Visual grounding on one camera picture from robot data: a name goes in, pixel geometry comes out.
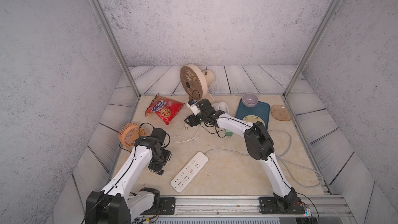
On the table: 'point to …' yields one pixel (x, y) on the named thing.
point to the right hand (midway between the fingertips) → (188, 118)
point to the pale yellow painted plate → (253, 118)
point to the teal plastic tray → (261, 109)
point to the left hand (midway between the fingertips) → (171, 162)
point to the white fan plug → (186, 126)
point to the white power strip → (189, 171)
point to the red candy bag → (166, 109)
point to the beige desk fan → (196, 82)
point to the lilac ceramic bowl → (250, 100)
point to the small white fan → (221, 106)
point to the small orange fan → (129, 132)
